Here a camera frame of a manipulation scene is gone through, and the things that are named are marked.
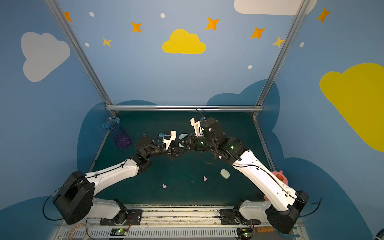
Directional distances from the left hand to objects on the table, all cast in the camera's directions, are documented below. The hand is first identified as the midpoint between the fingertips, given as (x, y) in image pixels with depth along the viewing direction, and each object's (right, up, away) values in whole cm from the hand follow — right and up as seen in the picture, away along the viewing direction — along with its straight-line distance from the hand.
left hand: (190, 146), depth 67 cm
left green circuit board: (-35, -42, +3) cm, 55 cm away
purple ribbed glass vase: (-50, +1, +36) cm, 61 cm away
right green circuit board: (+26, -43, +4) cm, 50 cm away
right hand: (-3, +3, -3) cm, 5 cm away
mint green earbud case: (+20, -20, +20) cm, 35 cm away
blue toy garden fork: (+35, -41, +3) cm, 54 cm away
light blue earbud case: (-4, +5, -2) cm, 6 cm away
